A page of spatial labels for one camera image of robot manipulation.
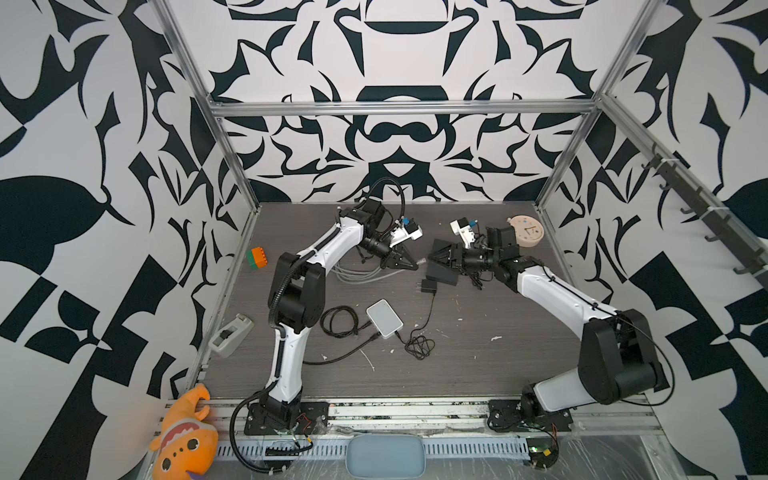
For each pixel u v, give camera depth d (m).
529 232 1.08
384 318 0.90
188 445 0.63
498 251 0.68
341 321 0.91
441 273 0.79
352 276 0.96
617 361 0.44
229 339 0.83
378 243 0.78
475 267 0.74
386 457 0.67
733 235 0.55
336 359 0.83
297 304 0.55
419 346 0.85
